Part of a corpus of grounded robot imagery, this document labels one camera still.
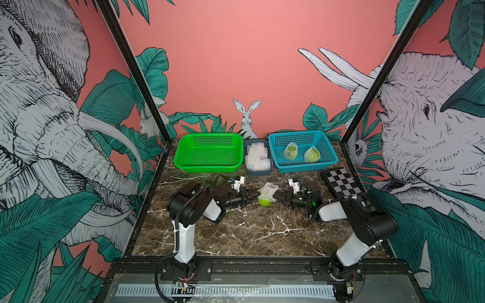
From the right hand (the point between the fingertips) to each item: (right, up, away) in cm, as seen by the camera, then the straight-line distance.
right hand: (273, 194), depth 88 cm
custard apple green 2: (+27, +20, +18) cm, 38 cm away
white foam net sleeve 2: (+13, +25, +20) cm, 35 cm away
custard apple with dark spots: (+13, +20, +18) cm, 30 cm away
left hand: (-6, +1, -2) cm, 6 cm away
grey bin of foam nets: (-6, +18, +19) cm, 27 cm away
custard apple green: (-4, -4, +1) cm, 6 cm away
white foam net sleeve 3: (+28, +21, +19) cm, 40 cm away
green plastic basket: (-33, +20, +26) cm, 47 cm away
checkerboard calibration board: (+38, +4, +11) cm, 39 cm away
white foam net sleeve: (-3, +2, -4) cm, 5 cm away
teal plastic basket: (+23, +29, +27) cm, 45 cm away
